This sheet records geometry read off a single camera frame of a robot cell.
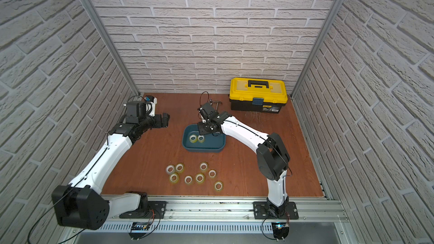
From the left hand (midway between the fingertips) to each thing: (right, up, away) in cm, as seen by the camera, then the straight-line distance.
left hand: (162, 112), depth 81 cm
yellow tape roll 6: (+24, -31, +2) cm, 40 cm away
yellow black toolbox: (+53, +10, +17) cm, 56 cm away
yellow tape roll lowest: (+28, -36, -1) cm, 46 cm away
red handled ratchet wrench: (+22, +7, +32) cm, 39 cm away
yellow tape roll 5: (+20, -28, +4) cm, 35 cm away
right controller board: (+55, -51, -11) cm, 76 cm away
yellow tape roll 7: (+17, -15, +14) cm, 27 cm away
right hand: (+20, -9, +6) cm, 23 cm away
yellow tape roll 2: (+5, -33, +2) cm, 34 cm away
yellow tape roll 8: (+13, -15, +14) cm, 24 cm away
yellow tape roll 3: (+12, -34, 0) cm, 36 cm away
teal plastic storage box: (+24, -18, +9) cm, 31 cm away
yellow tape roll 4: (+18, -33, +2) cm, 38 cm away
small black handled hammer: (+26, +7, +33) cm, 42 cm away
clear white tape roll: (+2, -30, +4) cm, 30 cm away
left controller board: (-7, -50, -9) cm, 52 cm away
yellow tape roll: (+7, -29, +4) cm, 30 cm away
